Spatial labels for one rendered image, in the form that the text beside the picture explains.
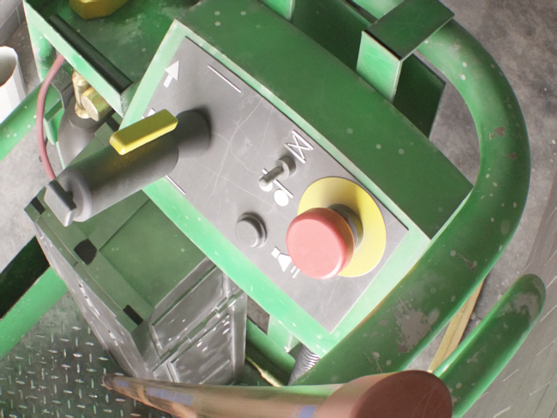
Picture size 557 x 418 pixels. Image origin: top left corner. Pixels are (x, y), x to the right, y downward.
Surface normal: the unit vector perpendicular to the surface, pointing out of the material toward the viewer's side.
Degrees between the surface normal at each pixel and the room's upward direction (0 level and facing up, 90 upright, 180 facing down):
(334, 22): 90
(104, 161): 33
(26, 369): 0
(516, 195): 27
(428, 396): 16
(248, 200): 58
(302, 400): 74
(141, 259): 0
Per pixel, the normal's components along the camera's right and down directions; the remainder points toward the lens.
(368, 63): -0.70, 0.65
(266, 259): -0.58, 0.33
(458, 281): 0.35, -0.05
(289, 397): -0.72, -0.69
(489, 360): 0.15, -0.28
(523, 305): 0.18, -0.70
